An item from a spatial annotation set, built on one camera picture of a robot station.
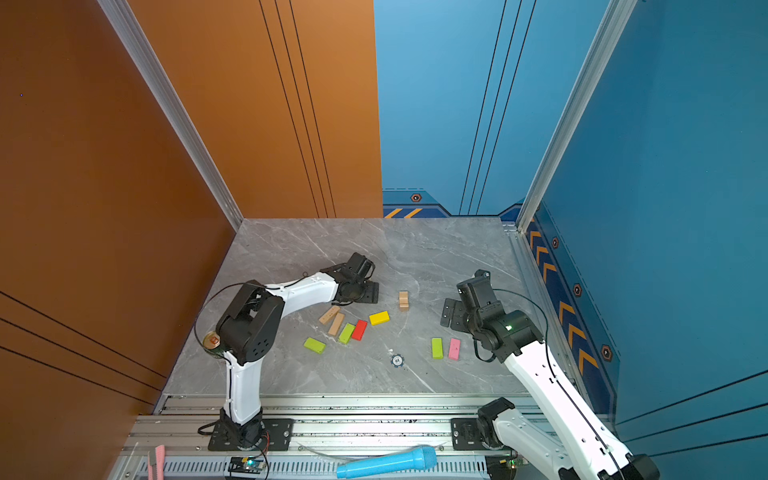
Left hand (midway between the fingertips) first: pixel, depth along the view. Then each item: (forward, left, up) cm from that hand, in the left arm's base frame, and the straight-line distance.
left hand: (370, 291), depth 99 cm
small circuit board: (-47, +27, -3) cm, 55 cm away
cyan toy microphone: (-46, -13, +3) cm, 48 cm away
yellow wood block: (-10, -3, -1) cm, 10 cm away
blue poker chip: (-23, -9, -1) cm, 24 cm away
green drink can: (-22, +40, +8) cm, 47 cm away
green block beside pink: (-19, -21, -1) cm, 28 cm away
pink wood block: (-20, -26, -1) cm, 32 cm away
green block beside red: (-15, +6, 0) cm, 16 cm away
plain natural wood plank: (-12, +10, -1) cm, 16 cm away
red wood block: (-14, +3, -1) cm, 14 cm away
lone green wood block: (-19, +15, -1) cm, 24 cm away
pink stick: (-47, +47, -1) cm, 66 cm away
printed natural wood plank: (-9, +13, -1) cm, 15 cm away
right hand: (-17, -24, +16) cm, 34 cm away
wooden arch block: (-3, -11, 0) cm, 11 cm away
